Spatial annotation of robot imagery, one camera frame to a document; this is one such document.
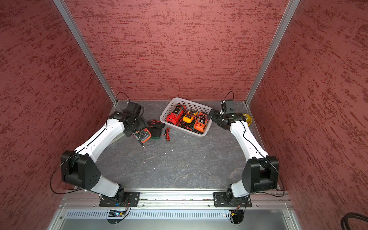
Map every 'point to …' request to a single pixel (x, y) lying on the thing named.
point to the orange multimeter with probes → (201, 123)
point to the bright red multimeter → (177, 114)
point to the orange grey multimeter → (143, 135)
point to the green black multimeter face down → (155, 132)
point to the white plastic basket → (190, 106)
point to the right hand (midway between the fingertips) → (212, 120)
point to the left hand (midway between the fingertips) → (139, 129)
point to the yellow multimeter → (189, 117)
